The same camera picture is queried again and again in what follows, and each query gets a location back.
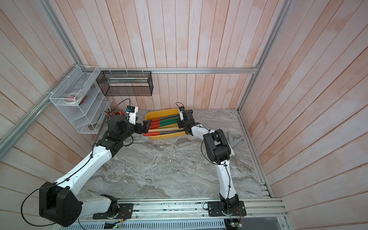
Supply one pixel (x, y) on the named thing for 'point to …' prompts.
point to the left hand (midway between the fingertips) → (144, 120)
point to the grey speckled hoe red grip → (167, 117)
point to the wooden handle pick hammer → (166, 130)
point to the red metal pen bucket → (122, 113)
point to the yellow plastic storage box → (160, 114)
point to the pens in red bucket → (110, 112)
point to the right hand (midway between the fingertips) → (180, 118)
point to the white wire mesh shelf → (86, 115)
